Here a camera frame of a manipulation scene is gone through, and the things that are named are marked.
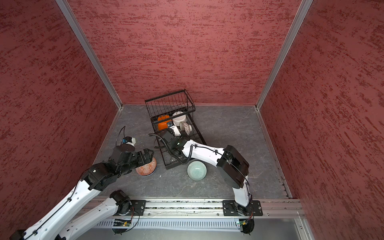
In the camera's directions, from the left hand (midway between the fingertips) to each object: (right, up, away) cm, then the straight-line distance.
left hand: (146, 158), depth 74 cm
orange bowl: (+3, +15, +24) cm, 28 cm away
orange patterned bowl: (-4, -10, +11) cm, 15 cm away
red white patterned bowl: (+20, +14, +21) cm, 32 cm away
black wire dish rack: (+7, +29, +19) cm, 35 cm away
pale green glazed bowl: (+26, -11, +11) cm, 30 cm away
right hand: (+17, +10, +13) cm, 23 cm away
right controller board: (+51, -32, -3) cm, 60 cm away
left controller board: (-13, -32, -1) cm, 34 cm away
